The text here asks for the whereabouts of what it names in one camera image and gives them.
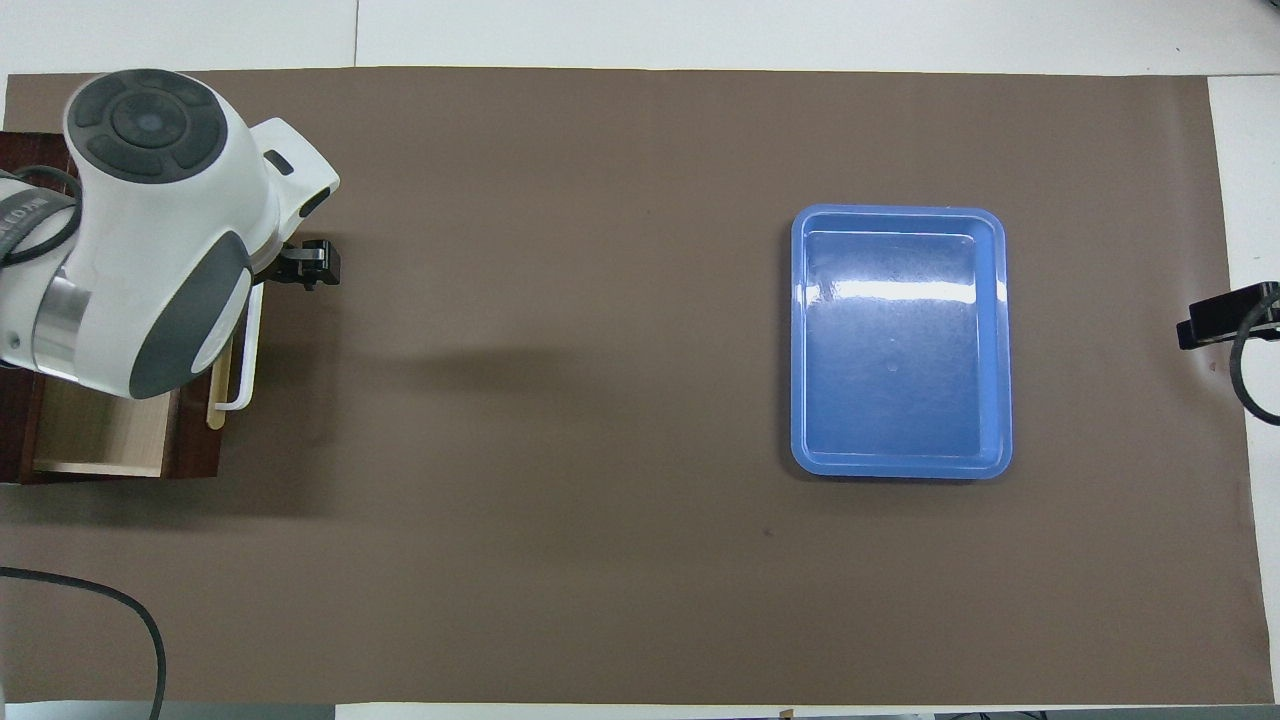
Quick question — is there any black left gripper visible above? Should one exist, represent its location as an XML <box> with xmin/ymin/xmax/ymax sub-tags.
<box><xmin>262</xmin><ymin>238</ymin><xmax>342</xmax><ymax>292</ymax></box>

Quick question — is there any wooden drawer with white handle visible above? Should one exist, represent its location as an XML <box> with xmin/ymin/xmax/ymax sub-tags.
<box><xmin>33</xmin><ymin>280</ymin><xmax>267</xmax><ymax>482</ymax></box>

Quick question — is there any blue plastic tray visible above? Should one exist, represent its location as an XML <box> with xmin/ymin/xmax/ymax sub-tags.
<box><xmin>790</xmin><ymin>204</ymin><xmax>1014</xmax><ymax>481</ymax></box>

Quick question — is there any brown table mat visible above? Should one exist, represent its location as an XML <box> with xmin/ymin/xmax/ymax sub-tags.
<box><xmin>0</xmin><ymin>66</ymin><xmax>1276</xmax><ymax>706</ymax></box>

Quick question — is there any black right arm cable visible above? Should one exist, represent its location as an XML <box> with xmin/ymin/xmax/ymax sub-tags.
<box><xmin>1228</xmin><ymin>298</ymin><xmax>1280</xmax><ymax>427</ymax></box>

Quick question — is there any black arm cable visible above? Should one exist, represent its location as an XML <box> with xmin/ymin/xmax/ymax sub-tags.
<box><xmin>0</xmin><ymin>165</ymin><xmax>167</xmax><ymax>720</ymax></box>
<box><xmin>1228</xmin><ymin>298</ymin><xmax>1280</xmax><ymax>427</ymax></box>

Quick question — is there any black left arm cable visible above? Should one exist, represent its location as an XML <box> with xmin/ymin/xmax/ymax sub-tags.
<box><xmin>0</xmin><ymin>165</ymin><xmax>167</xmax><ymax>720</ymax></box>

